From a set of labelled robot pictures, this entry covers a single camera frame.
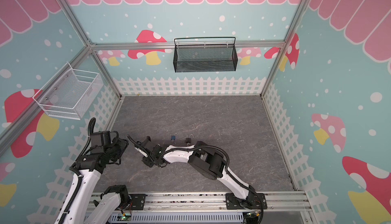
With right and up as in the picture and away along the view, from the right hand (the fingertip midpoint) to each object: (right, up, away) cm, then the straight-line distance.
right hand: (145, 157), depth 88 cm
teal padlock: (+15, +10, +9) cm, 20 cm away
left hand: (-6, +9, -10) cm, 14 cm away
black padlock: (+25, +8, +9) cm, 27 cm away
